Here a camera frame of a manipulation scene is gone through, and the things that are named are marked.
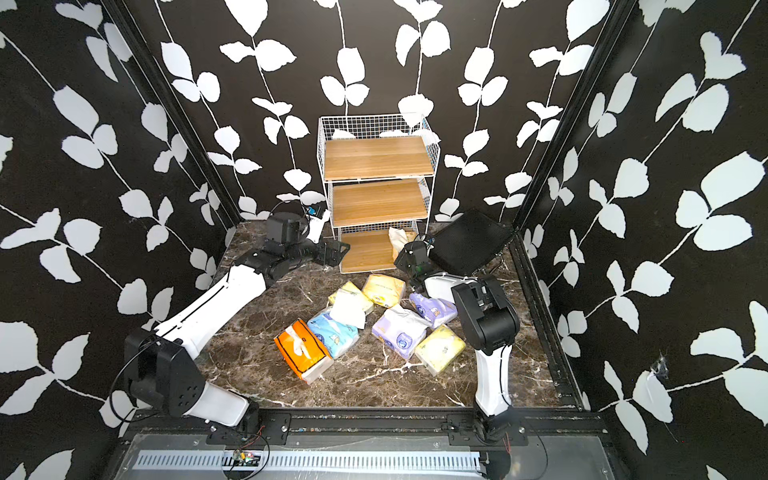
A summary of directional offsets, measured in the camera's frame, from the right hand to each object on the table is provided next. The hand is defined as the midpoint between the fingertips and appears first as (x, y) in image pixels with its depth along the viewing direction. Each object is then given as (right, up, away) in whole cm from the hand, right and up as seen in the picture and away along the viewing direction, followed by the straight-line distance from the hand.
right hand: (401, 250), depth 102 cm
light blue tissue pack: (-19, -25, -16) cm, 35 cm away
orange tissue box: (-27, -27, -22) cm, 44 cm away
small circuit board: (-40, -50, -32) cm, 71 cm away
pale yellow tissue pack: (+10, -28, -18) cm, 35 cm away
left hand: (-18, +4, -21) cm, 28 cm away
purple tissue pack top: (+10, -19, -11) cm, 24 cm away
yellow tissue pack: (-16, -17, -9) cm, 26 cm away
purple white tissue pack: (-1, -23, -17) cm, 29 cm away
